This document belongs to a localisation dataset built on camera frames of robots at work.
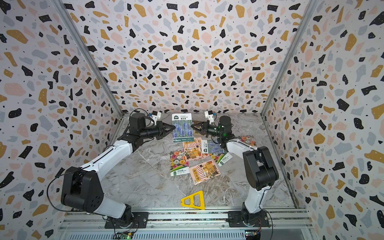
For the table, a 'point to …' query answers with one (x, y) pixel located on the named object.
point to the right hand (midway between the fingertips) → (192, 128)
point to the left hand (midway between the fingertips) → (176, 127)
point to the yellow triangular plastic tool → (191, 198)
